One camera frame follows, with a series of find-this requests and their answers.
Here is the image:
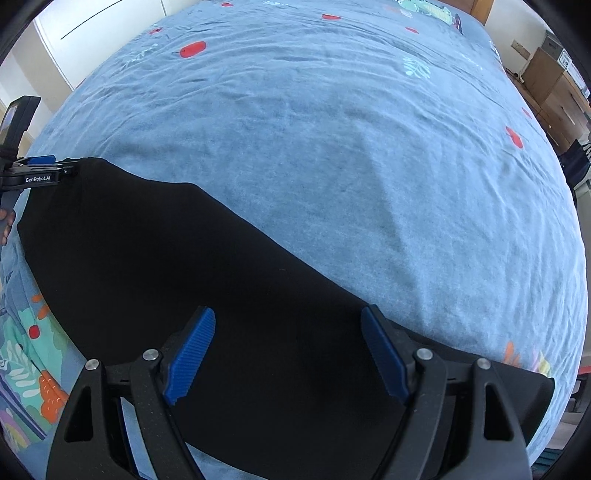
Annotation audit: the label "person's left hand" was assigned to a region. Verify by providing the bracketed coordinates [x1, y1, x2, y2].
[0, 209, 16, 247]

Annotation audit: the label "blue patterned bed sheet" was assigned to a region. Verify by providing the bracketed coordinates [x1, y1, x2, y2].
[1, 1, 588, 479]

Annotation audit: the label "wooden dresser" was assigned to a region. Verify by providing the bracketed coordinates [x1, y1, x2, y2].
[521, 30, 590, 154]

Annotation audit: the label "white wardrobe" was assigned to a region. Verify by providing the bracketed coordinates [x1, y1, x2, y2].
[34, 0, 195, 90]

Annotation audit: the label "black pants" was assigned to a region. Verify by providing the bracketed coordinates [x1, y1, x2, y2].
[17, 156, 556, 480]

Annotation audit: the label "black bag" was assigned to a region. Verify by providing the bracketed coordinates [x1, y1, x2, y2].
[559, 139, 590, 188]

